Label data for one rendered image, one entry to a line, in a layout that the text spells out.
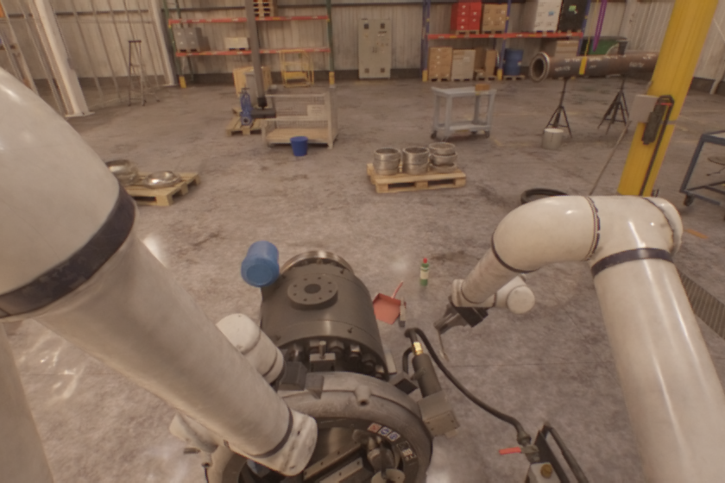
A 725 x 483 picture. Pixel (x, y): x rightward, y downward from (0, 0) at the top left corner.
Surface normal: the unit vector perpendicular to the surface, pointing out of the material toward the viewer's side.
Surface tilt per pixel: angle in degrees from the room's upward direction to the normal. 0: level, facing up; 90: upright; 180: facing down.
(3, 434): 93
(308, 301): 0
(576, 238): 77
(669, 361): 40
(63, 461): 0
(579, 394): 0
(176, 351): 95
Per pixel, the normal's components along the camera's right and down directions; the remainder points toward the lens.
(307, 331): -0.10, -0.87
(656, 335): -0.49, -0.45
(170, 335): 0.90, 0.21
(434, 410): -0.39, -0.78
